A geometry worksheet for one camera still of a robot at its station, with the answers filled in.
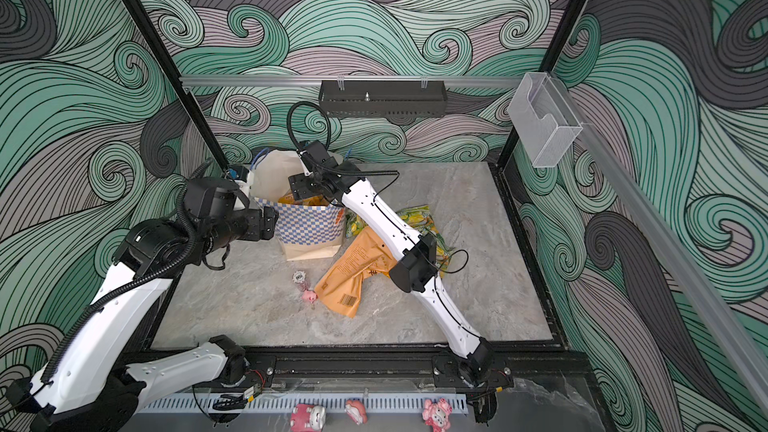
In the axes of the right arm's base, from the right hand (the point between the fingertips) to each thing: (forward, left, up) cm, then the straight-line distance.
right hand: (303, 183), depth 84 cm
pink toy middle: (-51, -17, -17) cm, 57 cm away
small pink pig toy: (-25, -2, -21) cm, 32 cm away
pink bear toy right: (-51, -35, -19) cm, 65 cm away
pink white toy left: (-53, -7, -16) cm, 55 cm away
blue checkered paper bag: (-11, -2, -8) cm, 14 cm away
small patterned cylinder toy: (-21, +1, -17) cm, 27 cm away
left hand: (-17, +4, +10) cm, 20 cm away
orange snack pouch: (-14, -18, -15) cm, 27 cm away
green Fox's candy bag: (-1, -13, -20) cm, 24 cm away
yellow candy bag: (+3, 0, -13) cm, 14 cm away
